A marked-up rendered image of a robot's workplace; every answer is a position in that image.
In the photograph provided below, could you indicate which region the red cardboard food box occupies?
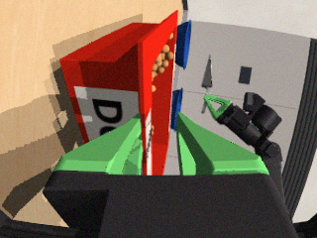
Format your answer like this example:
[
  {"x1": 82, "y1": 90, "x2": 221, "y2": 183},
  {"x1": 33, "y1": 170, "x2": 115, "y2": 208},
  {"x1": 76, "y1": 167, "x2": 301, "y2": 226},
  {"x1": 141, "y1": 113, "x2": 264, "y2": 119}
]
[{"x1": 59, "y1": 10, "x2": 178, "y2": 176}]

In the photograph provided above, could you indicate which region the blue bowl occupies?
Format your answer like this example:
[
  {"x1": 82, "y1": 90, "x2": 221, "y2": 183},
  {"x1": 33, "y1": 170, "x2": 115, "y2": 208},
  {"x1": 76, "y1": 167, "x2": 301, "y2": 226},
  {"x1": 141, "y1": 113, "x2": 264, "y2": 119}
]
[
  {"x1": 174, "y1": 20, "x2": 191, "y2": 69},
  {"x1": 169, "y1": 88, "x2": 183, "y2": 132}
]

